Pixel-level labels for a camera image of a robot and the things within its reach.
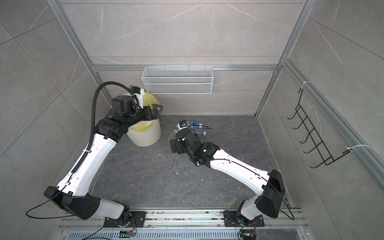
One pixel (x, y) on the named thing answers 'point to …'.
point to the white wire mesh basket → (178, 80)
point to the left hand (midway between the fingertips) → (154, 103)
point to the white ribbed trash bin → (145, 139)
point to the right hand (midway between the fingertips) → (180, 138)
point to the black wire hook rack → (312, 133)
